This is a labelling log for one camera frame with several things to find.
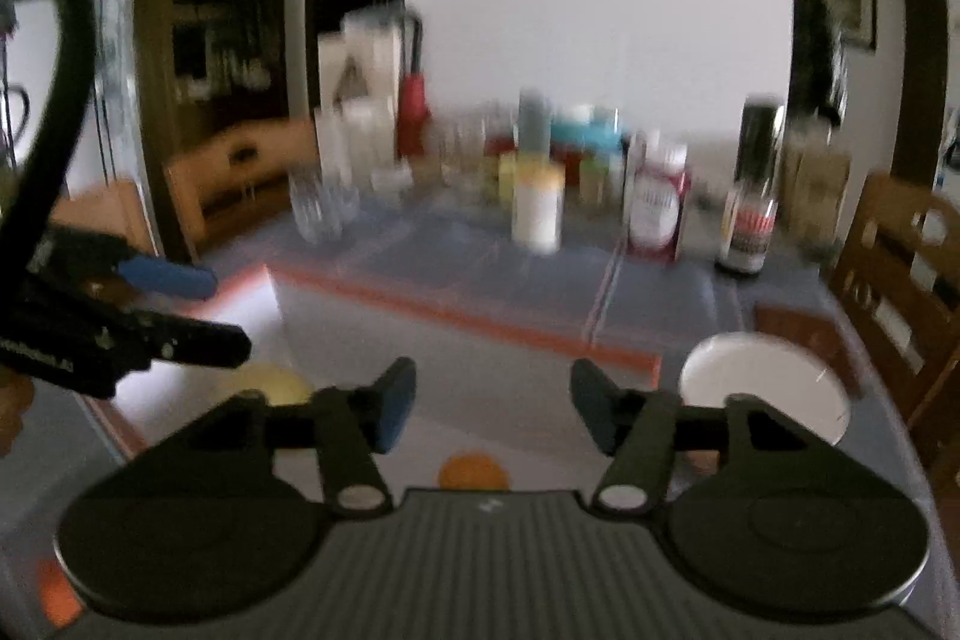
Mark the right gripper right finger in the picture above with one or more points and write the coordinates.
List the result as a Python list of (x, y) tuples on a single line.
[(641, 433)]

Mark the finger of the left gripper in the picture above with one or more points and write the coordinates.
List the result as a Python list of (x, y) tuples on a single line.
[(160, 276), (88, 347)]

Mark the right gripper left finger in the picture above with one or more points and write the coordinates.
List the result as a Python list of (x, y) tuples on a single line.
[(344, 427)]

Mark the yellow pear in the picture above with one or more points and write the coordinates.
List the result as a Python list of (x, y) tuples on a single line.
[(279, 385)]

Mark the tangerine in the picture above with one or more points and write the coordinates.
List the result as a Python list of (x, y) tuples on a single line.
[(473, 471)]

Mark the person's left hand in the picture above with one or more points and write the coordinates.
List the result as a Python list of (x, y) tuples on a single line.
[(16, 397)]

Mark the near left wooden chair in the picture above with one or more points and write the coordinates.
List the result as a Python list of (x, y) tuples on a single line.
[(107, 223)]

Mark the wooden chair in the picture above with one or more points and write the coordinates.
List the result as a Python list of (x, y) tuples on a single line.
[(910, 334), (237, 180), (107, 223)]

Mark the far left wooden chair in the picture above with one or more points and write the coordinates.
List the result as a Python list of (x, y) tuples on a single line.
[(237, 180)]

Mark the white ceramic bowl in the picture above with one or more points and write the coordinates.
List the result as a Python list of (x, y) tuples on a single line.
[(788, 377)]

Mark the orange cardboard box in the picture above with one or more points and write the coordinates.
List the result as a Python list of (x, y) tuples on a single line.
[(496, 389)]

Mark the clear drinking glass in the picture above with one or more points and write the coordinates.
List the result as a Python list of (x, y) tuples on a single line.
[(323, 204)]

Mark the dark glass bottle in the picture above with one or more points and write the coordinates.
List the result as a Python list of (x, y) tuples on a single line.
[(749, 216)]

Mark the red label jar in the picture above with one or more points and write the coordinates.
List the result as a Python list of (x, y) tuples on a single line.
[(654, 209)]

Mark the yellow white mug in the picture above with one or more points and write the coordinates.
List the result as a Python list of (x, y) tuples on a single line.
[(537, 206)]

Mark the white paper bag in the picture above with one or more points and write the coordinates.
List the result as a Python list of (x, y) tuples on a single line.
[(359, 70)]

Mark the far right wooden chair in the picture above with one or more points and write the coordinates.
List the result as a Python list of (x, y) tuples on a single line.
[(910, 334)]

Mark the red folded umbrella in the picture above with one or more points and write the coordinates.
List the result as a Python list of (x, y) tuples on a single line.
[(413, 113)]

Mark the teal lidded container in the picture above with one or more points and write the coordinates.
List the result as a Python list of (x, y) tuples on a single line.
[(587, 127)]

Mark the cardboard box behind table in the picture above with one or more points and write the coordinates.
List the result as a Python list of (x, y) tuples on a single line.
[(814, 178)]

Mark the blue grey tumbler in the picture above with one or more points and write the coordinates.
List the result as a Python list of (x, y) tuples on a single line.
[(533, 124)]

